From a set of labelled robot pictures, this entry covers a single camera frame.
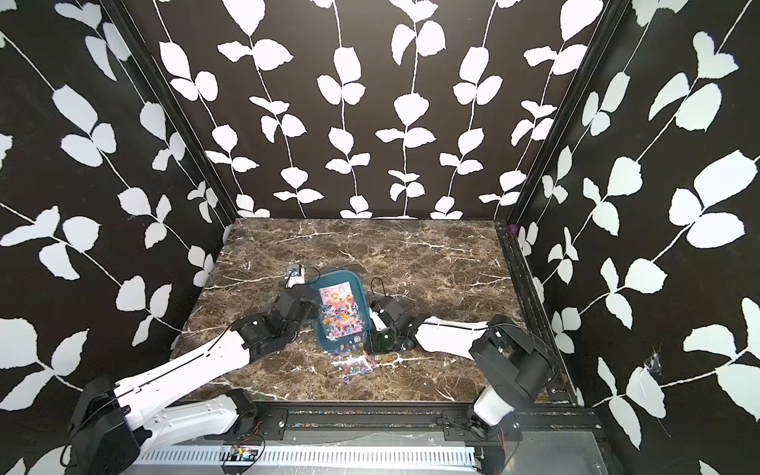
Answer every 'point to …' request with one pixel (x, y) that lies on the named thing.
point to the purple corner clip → (513, 229)
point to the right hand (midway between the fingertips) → (361, 345)
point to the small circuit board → (241, 453)
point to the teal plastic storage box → (346, 344)
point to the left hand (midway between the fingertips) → (312, 288)
